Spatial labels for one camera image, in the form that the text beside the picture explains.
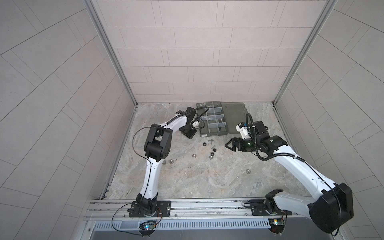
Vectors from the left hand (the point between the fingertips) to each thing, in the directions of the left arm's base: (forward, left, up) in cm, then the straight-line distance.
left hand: (193, 132), depth 101 cm
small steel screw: (-6, -12, +1) cm, 14 cm away
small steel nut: (-18, -11, +1) cm, 21 cm away
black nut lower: (-16, -12, +2) cm, 20 cm away
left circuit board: (-52, +18, +5) cm, 55 cm away
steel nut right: (-27, -31, +2) cm, 41 cm away
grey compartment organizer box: (+10, -20, +3) cm, 23 cm away
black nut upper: (-9, -7, +1) cm, 12 cm away
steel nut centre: (-17, -1, +1) cm, 18 cm away
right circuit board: (-50, -40, +1) cm, 64 cm away
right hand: (-18, -20, +16) cm, 31 cm away
